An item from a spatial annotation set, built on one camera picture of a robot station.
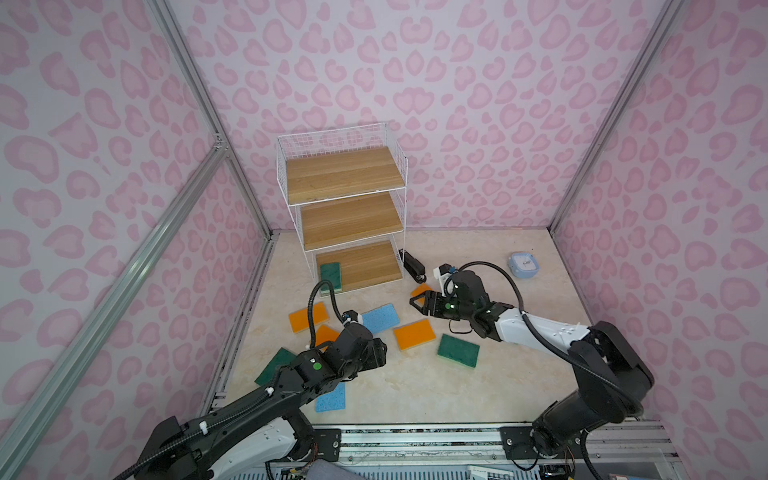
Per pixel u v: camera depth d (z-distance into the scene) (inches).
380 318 36.8
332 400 31.4
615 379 17.3
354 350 23.7
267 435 22.7
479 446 29.4
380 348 28.8
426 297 30.7
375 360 27.2
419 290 40.7
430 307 30.3
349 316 28.6
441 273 31.9
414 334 36.2
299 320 39.9
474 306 27.1
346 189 29.2
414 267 41.2
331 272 41.3
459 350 34.5
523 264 41.8
